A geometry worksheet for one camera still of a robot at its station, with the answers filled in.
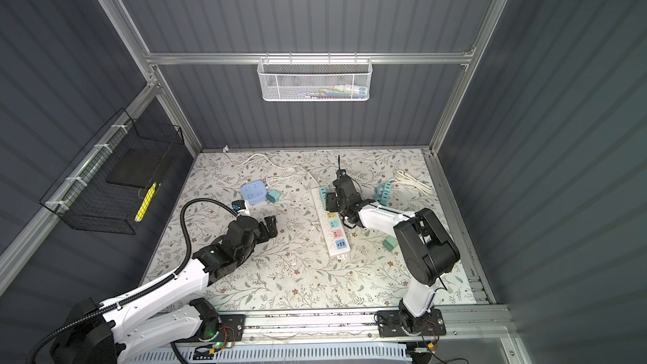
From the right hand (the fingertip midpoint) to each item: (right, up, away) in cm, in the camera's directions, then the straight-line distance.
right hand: (337, 197), depth 95 cm
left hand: (-24, -7, -13) cm, 28 cm away
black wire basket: (-67, +6, -23) cm, 71 cm away
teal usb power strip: (+18, +2, +1) cm, 19 cm away
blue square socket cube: (-34, +2, +7) cm, 35 cm away
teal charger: (-26, 0, +6) cm, 27 cm away
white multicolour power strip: (-1, -14, -6) cm, 15 cm away
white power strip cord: (-25, +9, +16) cm, 31 cm away
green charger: (+19, -15, -7) cm, 25 cm away
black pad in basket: (-63, +11, -18) cm, 67 cm away
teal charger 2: (-5, +2, +1) cm, 6 cm away
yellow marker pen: (-54, +1, -26) cm, 60 cm away
